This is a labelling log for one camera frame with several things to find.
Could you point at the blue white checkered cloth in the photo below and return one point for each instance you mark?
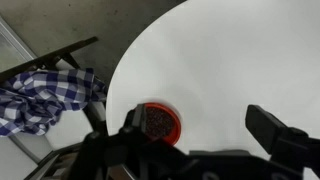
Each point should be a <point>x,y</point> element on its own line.
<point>50,88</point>

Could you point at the red bowl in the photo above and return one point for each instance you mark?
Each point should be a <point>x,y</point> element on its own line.
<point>175,130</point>

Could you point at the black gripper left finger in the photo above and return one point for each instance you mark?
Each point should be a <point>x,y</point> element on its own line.
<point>139,116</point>

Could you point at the black frame chair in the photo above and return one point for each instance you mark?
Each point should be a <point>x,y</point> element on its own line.
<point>50,58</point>

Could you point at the coffee beans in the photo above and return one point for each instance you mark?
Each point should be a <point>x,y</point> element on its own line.
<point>160,121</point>

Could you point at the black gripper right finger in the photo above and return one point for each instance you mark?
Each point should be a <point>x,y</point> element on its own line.
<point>266,128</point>

